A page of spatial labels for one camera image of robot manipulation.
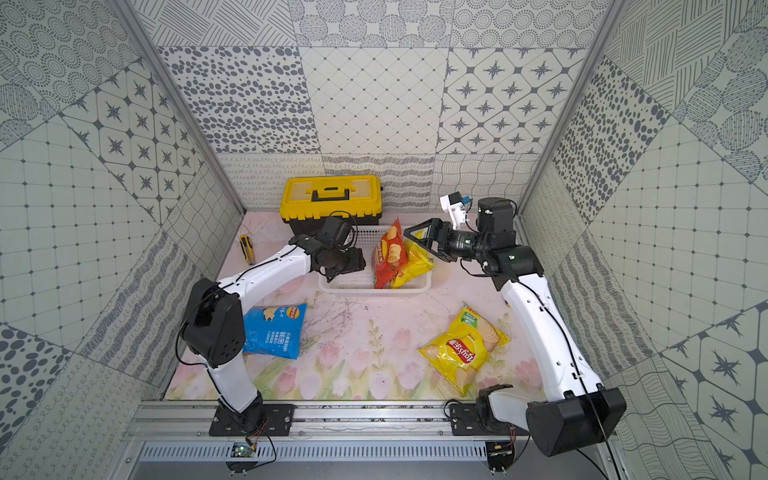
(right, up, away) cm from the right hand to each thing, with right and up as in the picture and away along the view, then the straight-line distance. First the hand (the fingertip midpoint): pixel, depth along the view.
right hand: (412, 242), depth 67 cm
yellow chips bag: (+3, -7, +21) cm, 22 cm away
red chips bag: (-6, -4, +20) cm, 22 cm away
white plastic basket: (-16, -14, +34) cm, 40 cm away
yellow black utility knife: (-58, -3, +40) cm, 71 cm away
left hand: (-15, -6, +23) cm, 28 cm away
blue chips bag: (-37, -25, +15) cm, 47 cm away
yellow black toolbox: (-34, +14, +34) cm, 50 cm away
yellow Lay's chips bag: (+14, -31, +12) cm, 36 cm away
